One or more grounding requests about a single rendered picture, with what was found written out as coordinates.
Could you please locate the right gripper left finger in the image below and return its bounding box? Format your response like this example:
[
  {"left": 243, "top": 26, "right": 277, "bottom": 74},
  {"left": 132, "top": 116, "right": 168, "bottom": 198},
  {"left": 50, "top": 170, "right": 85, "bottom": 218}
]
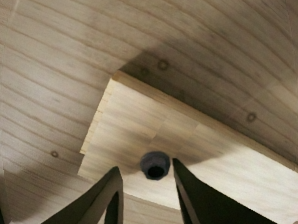
[{"left": 41, "top": 166, "right": 124, "bottom": 224}]

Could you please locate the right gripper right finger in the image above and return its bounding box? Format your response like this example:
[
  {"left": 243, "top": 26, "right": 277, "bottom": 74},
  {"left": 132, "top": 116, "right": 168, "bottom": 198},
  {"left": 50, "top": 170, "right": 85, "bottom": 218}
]
[{"left": 172, "top": 158, "right": 278, "bottom": 224}]

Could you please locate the light wooden bar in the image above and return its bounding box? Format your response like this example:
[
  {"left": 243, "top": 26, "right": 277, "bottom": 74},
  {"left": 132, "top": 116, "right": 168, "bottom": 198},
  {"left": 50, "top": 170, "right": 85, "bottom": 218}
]
[{"left": 80, "top": 70, "right": 298, "bottom": 167}]

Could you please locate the pale wooden slat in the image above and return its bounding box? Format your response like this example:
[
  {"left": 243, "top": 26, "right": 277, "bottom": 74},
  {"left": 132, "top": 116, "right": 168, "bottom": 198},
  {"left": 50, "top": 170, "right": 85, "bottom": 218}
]
[{"left": 77, "top": 75, "right": 298, "bottom": 224}]

